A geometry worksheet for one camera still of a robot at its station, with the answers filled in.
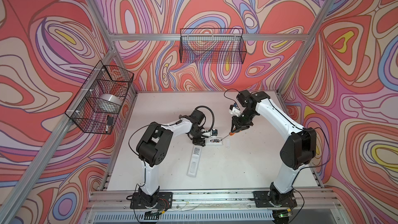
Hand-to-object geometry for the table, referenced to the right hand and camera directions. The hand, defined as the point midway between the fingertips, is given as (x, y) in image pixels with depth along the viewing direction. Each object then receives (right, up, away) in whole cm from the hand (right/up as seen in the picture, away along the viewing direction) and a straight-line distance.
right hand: (236, 133), depth 81 cm
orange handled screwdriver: (-3, -1, +1) cm, 3 cm away
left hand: (-17, -5, +14) cm, 22 cm away
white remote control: (-23, -16, +3) cm, 28 cm away
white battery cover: (-2, -8, +12) cm, 14 cm away
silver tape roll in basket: (-61, +16, -11) cm, 64 cm away
